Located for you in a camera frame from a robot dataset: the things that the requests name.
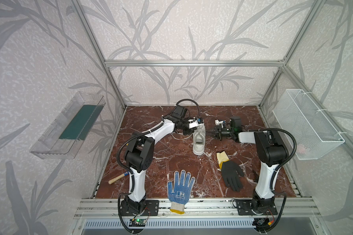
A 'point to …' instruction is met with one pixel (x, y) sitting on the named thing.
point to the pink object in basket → (301, 149)
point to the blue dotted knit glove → (179, 192)
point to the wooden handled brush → (113, 180)
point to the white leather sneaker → (199, 140)
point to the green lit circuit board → (138, 223)
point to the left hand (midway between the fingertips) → (197, 122)
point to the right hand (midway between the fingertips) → (207, 128)
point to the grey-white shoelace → (188, 138)
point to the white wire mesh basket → (298, 116)
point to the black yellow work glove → (231, 171)
